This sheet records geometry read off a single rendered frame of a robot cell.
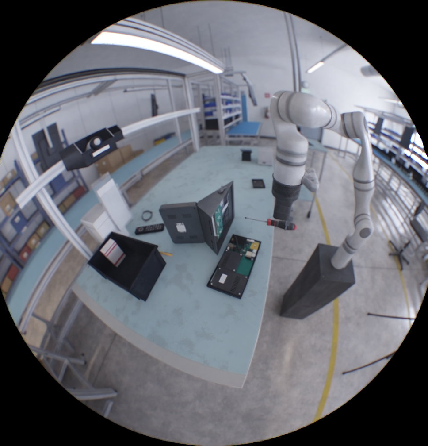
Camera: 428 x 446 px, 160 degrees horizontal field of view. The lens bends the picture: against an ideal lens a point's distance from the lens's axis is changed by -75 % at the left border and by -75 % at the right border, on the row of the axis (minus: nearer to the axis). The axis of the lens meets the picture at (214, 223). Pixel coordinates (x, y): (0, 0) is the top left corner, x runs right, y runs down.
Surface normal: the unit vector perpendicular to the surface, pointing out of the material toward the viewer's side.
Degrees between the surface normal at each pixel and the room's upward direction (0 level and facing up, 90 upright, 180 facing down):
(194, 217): 90
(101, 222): 90
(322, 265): 0
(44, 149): 97
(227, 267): 0
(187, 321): 0
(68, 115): 90
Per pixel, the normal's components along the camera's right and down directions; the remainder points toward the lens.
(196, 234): -0.04, 0.69
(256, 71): -0.31, 0.68
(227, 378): -0.11, -0.72
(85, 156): 0.95, 0.18
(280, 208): -0.39, 0.44
